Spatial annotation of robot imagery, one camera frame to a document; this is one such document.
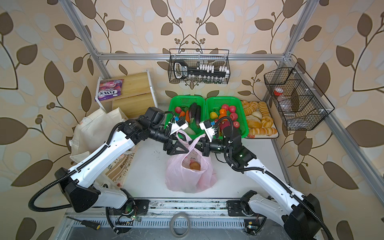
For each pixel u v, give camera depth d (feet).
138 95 2.64
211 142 1.98
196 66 2.64
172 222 2.21
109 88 2.64
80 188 1.32
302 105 2.38
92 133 2.61
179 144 1.90
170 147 1.90
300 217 1.23
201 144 2.05
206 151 1.95
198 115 3.59
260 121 3.44
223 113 3.59
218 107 3.80
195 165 2.76
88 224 2.28
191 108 3.58
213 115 3.55
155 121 1.83
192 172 2.05
